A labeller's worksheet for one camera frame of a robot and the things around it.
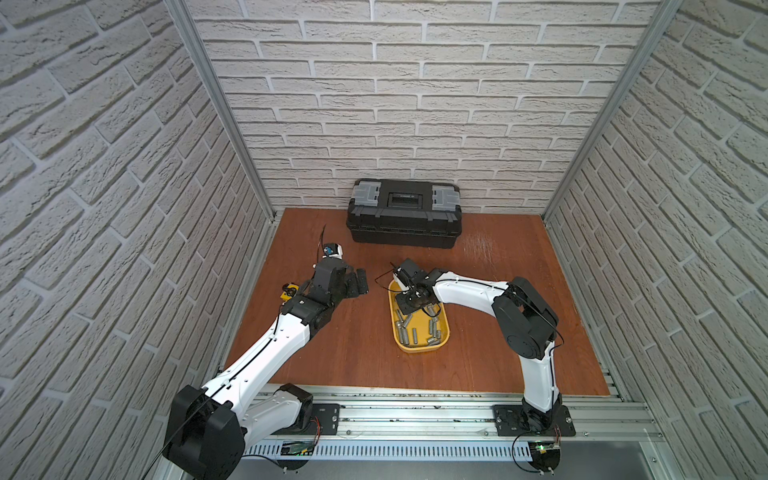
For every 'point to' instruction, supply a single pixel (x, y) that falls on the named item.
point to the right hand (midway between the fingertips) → (408, 303)
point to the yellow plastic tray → (416, 331)
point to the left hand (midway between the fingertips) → (355, 269)
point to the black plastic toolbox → (405, 213)
